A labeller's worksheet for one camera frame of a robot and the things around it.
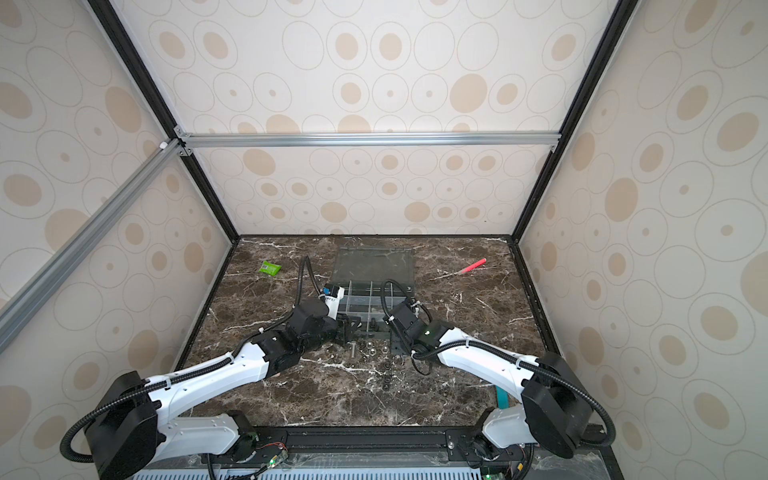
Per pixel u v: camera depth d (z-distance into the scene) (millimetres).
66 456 402
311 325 607
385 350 894
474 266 1102
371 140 921
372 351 894
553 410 416
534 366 446
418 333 621
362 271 1095
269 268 1087
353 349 894
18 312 509
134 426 390
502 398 812
